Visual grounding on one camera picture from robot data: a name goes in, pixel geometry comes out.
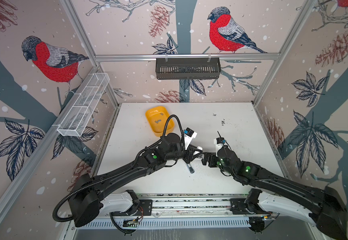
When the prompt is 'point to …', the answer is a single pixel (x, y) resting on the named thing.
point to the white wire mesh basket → (82, 104)
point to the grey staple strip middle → (159, 120)
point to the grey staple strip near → (156, 121)
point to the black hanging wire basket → (188, 68)
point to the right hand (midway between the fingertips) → (203, 156)
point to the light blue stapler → (190, 168)
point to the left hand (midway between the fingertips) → (200, 152)
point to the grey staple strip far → (161, 113)
